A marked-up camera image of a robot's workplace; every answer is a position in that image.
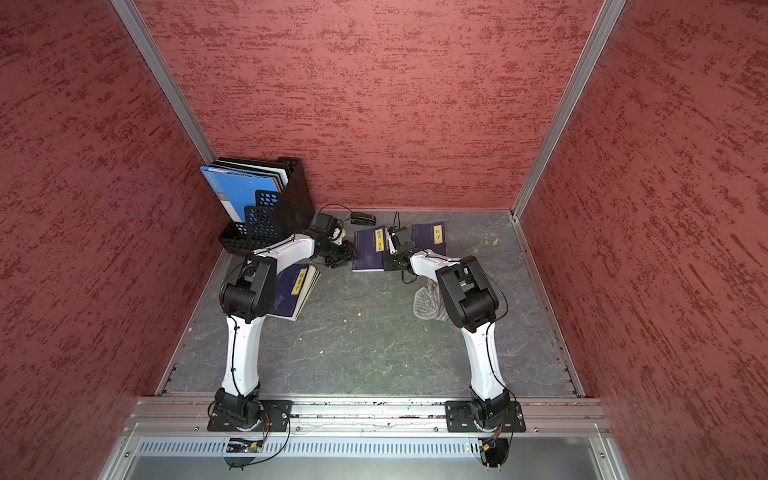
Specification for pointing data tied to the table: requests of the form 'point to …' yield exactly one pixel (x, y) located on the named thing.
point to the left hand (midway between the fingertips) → (355, 262)
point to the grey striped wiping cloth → (428, 302)
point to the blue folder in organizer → (237, 189)
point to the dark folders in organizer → (277, 169)
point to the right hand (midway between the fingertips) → (388, 263)
